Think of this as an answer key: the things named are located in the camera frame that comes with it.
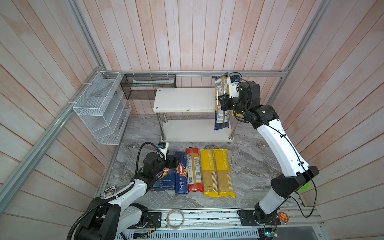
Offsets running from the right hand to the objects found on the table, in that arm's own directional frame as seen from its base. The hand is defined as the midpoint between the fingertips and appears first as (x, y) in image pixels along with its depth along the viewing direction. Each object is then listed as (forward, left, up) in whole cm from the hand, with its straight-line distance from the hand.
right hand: (220, 96), depth 71 cm
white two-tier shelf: (+6, +15, -8) cm, 18 cm away
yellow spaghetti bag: (-26, +3, -40) cm, 48 cm away
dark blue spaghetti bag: (-7, -2, -7) cm, 10 cm away
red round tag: (-43, -34, -42) cm, 69 cm away
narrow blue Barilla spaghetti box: (-25, +20, -39) cm, 50 cm away
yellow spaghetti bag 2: (-27, -6, -39) cm, 48 cm away
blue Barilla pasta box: (-30, +28, -35) cm, 54 cm away
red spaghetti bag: (-24, +12, -39) cm, 47 cm away
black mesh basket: (+30, +48, -15) cm, 59 cm away
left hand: (-16, +23, -30) cm, 41 cm away
